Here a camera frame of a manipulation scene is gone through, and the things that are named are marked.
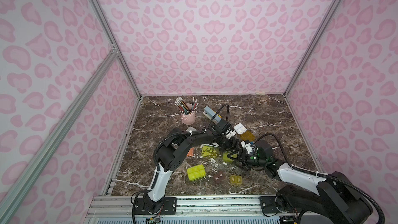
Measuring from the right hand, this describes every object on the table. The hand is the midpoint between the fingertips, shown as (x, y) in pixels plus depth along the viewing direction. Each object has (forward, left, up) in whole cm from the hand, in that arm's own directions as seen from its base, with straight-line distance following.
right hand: (231, 160), depth 80 cm
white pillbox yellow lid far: (+23, -9, -8) cm, 26 cm away
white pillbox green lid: (+23, +24, -6) cm, 34 cm away
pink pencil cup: (+26, +25, -1) cm, 36 cm away
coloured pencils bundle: (+31, +28, +7) cm, 42 cm away
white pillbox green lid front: (-5, +18, -6) cm, 20 cm away
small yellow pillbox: (-8, -3, -6) cm, 10 cm away
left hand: (+6, -6, -3) cm, 9 cm away
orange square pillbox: (+7, +22, -6) cm, 24 cm away
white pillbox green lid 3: (+3, +3, -2) cm, 5 cm away
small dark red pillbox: (-7, +6, -5) cm, 11 cm away
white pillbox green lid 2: (+9, +10, -8) cm, 16 cm away
